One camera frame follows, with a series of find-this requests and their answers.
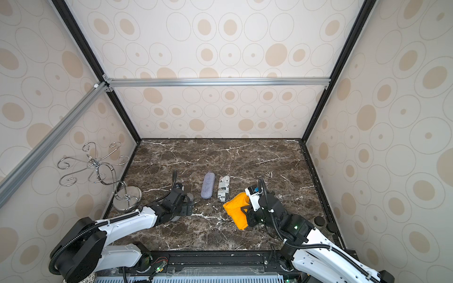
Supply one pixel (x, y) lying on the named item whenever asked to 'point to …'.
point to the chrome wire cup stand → (126, 198)
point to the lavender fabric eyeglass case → (207, 186)
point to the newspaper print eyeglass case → (223, 188)
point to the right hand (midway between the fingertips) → (248, 207)
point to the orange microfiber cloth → (233, 208)
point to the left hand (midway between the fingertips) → (189, 204)
